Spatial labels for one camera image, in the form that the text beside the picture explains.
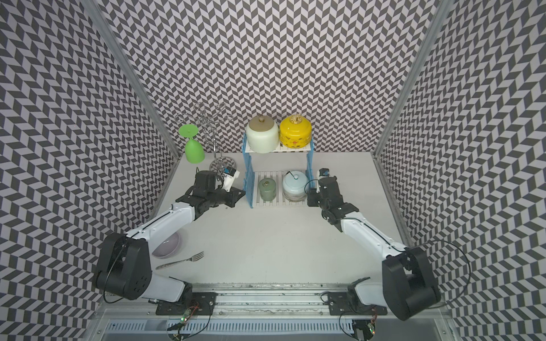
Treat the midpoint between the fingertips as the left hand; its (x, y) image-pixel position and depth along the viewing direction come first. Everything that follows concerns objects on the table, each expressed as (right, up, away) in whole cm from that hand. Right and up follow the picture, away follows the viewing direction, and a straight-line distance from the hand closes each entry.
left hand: (243, 194), depth 87 cm
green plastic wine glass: (-22, +18, +3) cm, 28 cm away
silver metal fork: (-18, -25, -4) cm, 31 cm away
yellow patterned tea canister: (+21, +24, -8) cm, 33 cm away
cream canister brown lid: (+9, +23, -8) cm, 26 cm away
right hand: (+29, 0, 0) cm, 29 cm away
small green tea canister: (+9, +1, +8) cm, 12 cm away
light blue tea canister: (+22, +3, +5) cm, 22 cm away
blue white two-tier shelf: (+1, +6, +18) cm, 19 cm away
